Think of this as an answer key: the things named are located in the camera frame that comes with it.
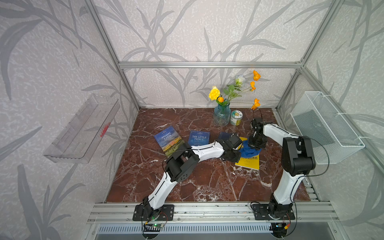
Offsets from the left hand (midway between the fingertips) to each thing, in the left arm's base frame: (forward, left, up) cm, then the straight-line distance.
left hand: (238, 160), depth 91 cm
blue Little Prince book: (+17, +24, -1) cm, 29 cm away
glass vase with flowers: (+35, +7, +7) cm, 36 cm away
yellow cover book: (-1, -7, -1) cm, 7 cm away
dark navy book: (+20, +6, -2) cm, 21 cm away
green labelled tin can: (+30, -2, +7) cm, 31 cm away
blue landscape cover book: (+14, +44, -1) cm, 47 cm away
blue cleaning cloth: (+4, -5, +4) cm, 8 cm away
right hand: (+9, -11, 0) cm, 14 cm away
